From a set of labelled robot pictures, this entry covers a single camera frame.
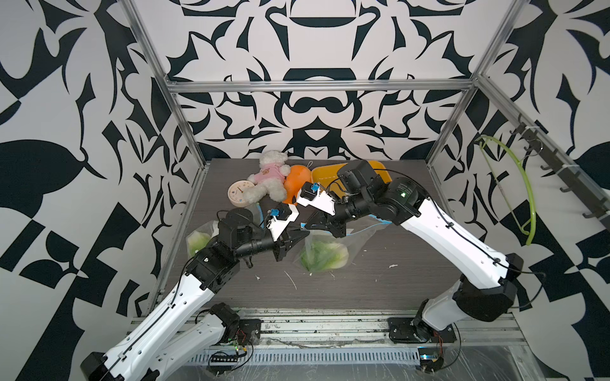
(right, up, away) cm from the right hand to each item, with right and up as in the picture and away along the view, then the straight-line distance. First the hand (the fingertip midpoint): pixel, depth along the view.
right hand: (307, 218), depth 62 cm
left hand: (-1, -2, +2) cm, 3 cm away
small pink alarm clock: (-31, +6, +43) cm, 53 cm away
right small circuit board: (+36, -43, +9) cm, 57 cm away
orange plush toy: (-4, +13, +42) cm, 44 cm away
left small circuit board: (-24, -44, +7) cm, 51 cm away
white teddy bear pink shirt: (-16, +11, +42) cm, 46 cm away
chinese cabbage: (+5, -14, +15) cm, 21 cm away
